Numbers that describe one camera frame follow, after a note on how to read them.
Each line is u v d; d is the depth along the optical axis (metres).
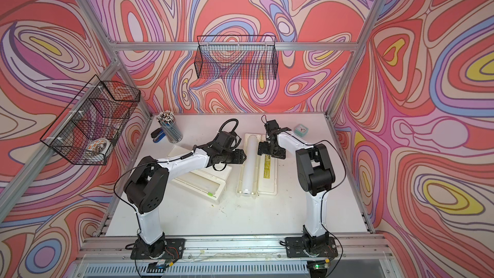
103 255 0.73
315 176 0.54
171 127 0.98
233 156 0.83
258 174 0.90
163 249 0.71
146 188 0.49
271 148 0.87
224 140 0.74
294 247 0.73
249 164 0.91
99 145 0.72
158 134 1.06
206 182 0.86
